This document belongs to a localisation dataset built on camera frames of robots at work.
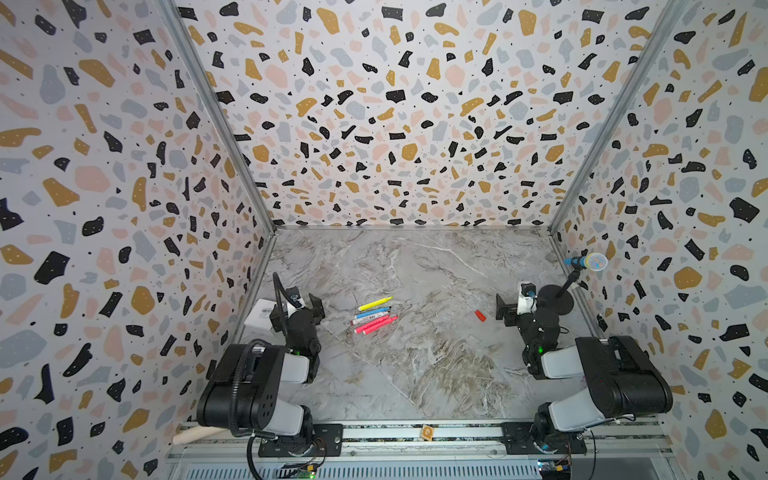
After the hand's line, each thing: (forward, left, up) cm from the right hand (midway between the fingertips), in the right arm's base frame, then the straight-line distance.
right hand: (517, 293), depth 91 cm
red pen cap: (-3, +10, -9) cm, 14 cm away
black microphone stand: (+5, -16, -9) cm, 19 cm away
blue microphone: (0, -15, +16) cm, 22 cm away
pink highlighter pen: (-7, +45, -9) cm, 46 cm away
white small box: (-9, +78, -3) cm, 79 cm away
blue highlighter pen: (-3, +47, -8) cm, 48 cm away
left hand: (-5, +66, +2) cm, 67 cm away
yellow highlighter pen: (+1, +45, -9) cm, 46 cm away
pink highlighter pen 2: (-9, +45, -8) cm, 47 cm away
